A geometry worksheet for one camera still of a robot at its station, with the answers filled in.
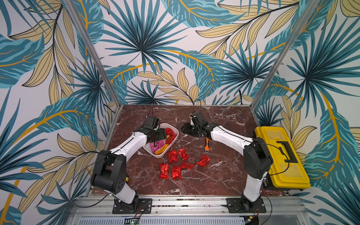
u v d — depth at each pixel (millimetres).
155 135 781
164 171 831
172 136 965
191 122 745
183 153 904
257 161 486
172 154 904
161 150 886
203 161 858
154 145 775
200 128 692
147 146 933
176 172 826
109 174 440
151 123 708
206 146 950
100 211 722
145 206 704
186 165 858
